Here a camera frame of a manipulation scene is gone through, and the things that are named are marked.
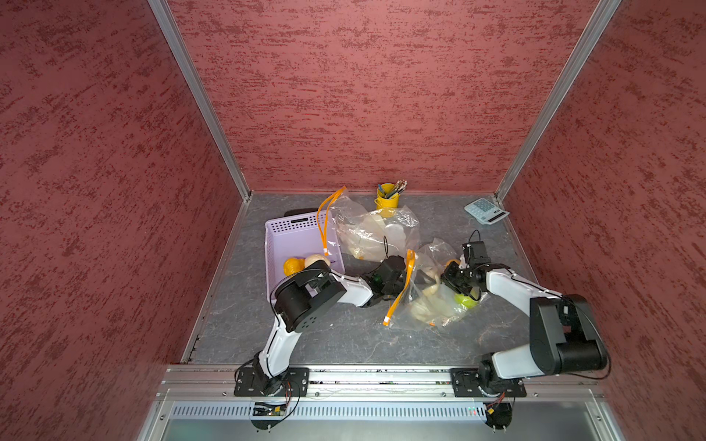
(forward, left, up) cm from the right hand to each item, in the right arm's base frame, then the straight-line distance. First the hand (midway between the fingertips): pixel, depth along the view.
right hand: (439, 282), depth 92 cm
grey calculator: (+32, -26, -1) cm, 41 cm away
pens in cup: (+32, +12, +15) cm, 37 cm away
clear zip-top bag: (+14, +25, +9) cm, 30 cm away
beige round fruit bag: (+8, +44, +4) cm, 45 cm away
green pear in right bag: (-9, -6, +4) cm, 12 cm away
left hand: (-5, +5, +4) cm, 8 cm away
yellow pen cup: (+32, +18, +8) cm, 38 cm away
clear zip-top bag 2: (-6, +5, -1) cm, 8 cm away
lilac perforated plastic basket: (+21, +52, 0) cm, 56 cm away
